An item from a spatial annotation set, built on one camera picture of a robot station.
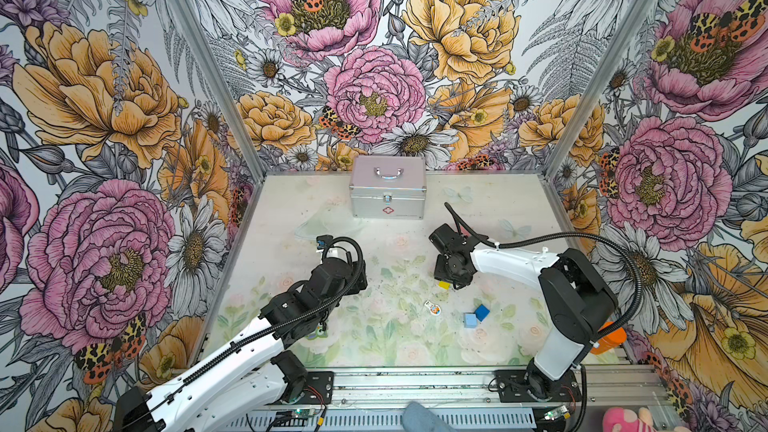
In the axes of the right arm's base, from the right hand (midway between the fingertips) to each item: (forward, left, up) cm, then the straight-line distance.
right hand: (445, 285), depth 90 cm
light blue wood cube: (-11, -5, 0) cm, 12 cm away
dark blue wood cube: (-8, -9, 0) cm, 12 cm away
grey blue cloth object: (-32, +11, +2) cm, 34 cm away
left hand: (-3, +27, +14) cm, 30 cm away
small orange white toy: (-7, +4, 0) cm, 8 cm away
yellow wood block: (-1, +1, +1) cm, 1 cm away
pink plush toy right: (-34, -32, +5) cm, 47 cm away
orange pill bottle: (-19, -36, +8) cm, 41 cm away
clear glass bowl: (+26, +38, -2) cm, 46 cm away
